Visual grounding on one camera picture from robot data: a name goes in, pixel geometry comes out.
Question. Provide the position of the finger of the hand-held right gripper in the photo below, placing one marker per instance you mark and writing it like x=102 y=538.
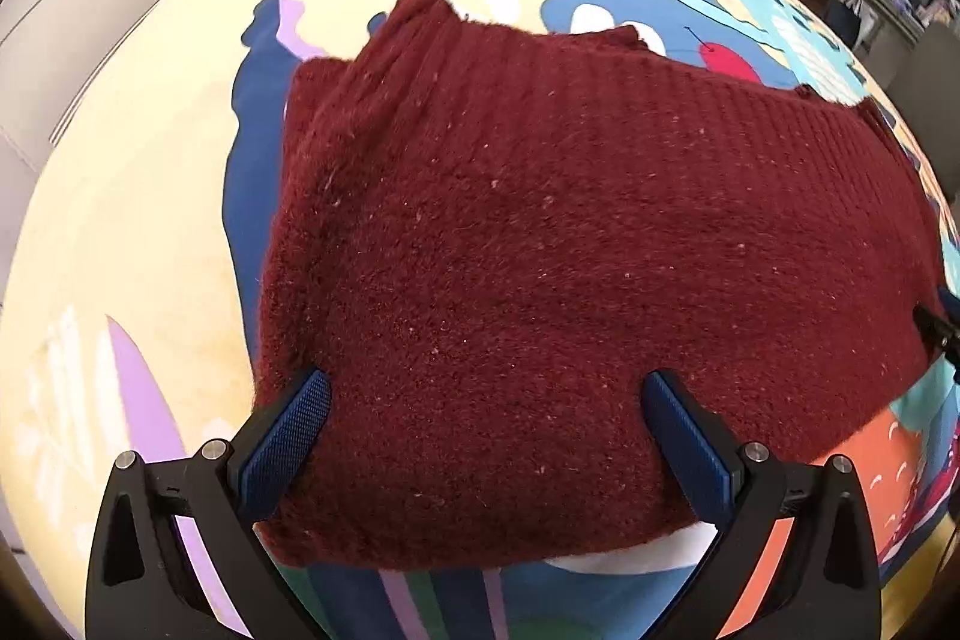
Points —
x=941 y=329

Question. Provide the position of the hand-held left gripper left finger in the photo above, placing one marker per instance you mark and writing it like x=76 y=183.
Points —
x=289 y=437

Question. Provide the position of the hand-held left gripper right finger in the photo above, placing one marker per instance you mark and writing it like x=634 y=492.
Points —
x=686 y=445

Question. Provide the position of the dark red knitted sweater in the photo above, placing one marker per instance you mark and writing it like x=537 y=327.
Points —
x=562 y=272

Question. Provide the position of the yellow dinosaur printed blanket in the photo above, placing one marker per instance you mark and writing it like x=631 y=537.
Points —
x=150 y=197

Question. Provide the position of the white desk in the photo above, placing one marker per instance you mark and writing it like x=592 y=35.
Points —
x=885 y=10

